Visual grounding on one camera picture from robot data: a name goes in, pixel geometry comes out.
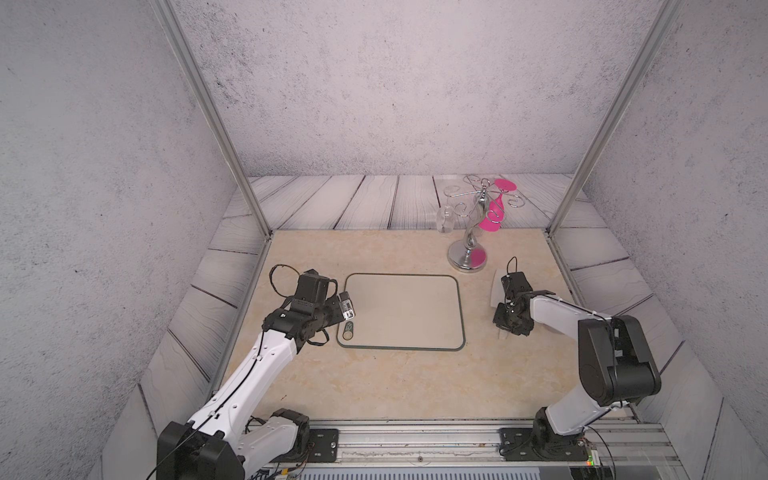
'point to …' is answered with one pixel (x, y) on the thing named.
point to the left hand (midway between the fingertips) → (344, 307)
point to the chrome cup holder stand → (468, 255)
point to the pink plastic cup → (496, 209)
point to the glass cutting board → (403, 312)
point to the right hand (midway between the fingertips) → (505, 321)
